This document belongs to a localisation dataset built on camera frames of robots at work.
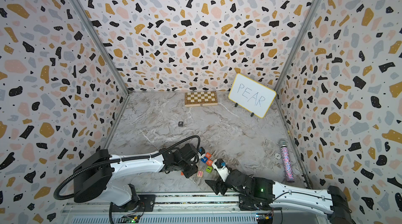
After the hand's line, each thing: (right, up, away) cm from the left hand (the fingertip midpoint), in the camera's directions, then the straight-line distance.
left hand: (198, 169), depth 82 cm
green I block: (+5, -1, +2) cm, 6 cm away
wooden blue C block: (+1, +12, -7) cm, 14 cm away
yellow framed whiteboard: (+35, +39, +22) cm, 57 cm away
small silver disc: (+45, +4, +8) cm, 46 cm away
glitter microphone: (+47, -1, 0) cm, 47 cm away
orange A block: (+6, +2, +4) cm, 7 cm away
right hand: (+6, -1, -8) cm, 10 cm away
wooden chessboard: (-2, +38, +32) cm, 50 cm away
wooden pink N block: (+1, -3, 0) cm, 3 cm away
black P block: (-14, +21, +21) cm, 33 cm away
